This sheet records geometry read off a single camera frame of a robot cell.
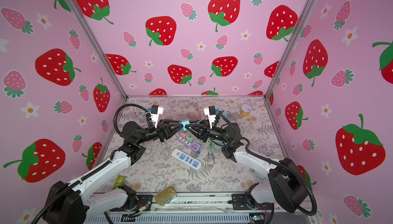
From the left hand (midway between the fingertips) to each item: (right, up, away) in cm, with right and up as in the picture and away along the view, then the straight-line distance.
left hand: (181, 127), depth 62 cm
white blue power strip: (-1, -21, +24) cm, 31 cm away
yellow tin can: (+39, +7, +44) cm, 59 cm away
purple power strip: (+3, -14, +28) cm, 32 cm away
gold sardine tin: (-9, -35, +11) cm, 38 cm away
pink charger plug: (+1, -3, -2) cm, 4 cm away
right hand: (+2, 0, 0) cm, 2 cm away
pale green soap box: (+39, -28, +18) cm, 51 cm away
